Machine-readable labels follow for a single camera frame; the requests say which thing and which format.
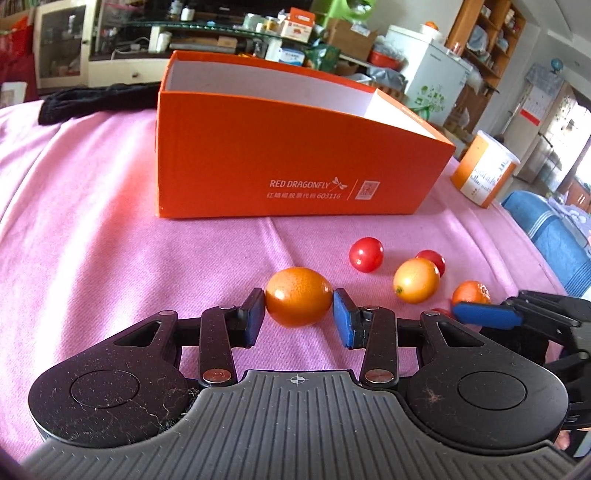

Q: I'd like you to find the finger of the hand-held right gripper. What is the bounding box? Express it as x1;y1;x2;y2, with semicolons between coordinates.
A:
452;291;580;329

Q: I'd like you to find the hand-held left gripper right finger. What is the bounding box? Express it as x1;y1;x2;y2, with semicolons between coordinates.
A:
332;288;488;388

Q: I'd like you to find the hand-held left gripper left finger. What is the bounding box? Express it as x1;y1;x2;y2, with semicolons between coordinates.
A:
111;288;267;388

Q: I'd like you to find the small tangerine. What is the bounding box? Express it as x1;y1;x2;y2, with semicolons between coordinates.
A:
451;281;492;308

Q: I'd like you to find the large orange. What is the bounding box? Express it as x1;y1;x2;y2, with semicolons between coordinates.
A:
265;267;334;329

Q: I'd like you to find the orange cardboard box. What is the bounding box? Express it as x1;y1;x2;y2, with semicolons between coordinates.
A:
154;51;457;219

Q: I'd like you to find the red cherry tomato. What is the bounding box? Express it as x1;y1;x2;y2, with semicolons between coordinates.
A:
416;250;447;278
348;237;385;273

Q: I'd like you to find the yellow-orange kumquat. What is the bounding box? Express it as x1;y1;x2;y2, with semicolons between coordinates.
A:
393;258;441;304

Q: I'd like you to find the blue sofa cover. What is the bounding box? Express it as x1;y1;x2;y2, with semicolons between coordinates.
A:
501;190;591;297

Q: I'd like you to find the orange canister with white label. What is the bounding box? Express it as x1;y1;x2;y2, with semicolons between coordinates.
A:
450;130;520;210

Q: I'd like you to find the pink floral tablecloth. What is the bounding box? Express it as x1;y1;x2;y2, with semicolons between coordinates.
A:
0;99;579;467

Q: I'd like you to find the white refrigerator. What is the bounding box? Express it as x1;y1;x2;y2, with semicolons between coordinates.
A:
514;83;579;186

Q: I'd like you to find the blue and white box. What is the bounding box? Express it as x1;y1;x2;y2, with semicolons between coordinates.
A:
276;46;306;66

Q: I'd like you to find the green snack bag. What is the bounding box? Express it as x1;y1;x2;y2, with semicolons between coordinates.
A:
304;41;343;73

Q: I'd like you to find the red plastic basin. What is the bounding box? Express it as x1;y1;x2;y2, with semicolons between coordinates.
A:
368;50;407;70

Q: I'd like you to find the black cloth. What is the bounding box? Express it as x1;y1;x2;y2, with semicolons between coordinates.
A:
38;83;163;127

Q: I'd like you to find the wooden shelf unit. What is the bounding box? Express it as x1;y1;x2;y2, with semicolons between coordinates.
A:
445;0;527;88

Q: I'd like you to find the brown cardboard box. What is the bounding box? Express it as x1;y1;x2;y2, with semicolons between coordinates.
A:
325;18;380;62

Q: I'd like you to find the white television stand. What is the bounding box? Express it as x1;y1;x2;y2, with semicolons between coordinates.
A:
88;0;324;86

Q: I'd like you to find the orange and white medicine box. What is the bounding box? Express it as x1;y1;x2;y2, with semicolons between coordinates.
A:
281;10;317;44

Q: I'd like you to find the green plastic shelf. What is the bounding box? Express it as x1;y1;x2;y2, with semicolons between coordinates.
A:
311;0;375;22

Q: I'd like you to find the glass door cabinet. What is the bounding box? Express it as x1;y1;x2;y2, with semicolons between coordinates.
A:
32;0;100;89

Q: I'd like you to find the wall calendar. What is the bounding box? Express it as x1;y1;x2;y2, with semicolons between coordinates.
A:
520;87;553;126

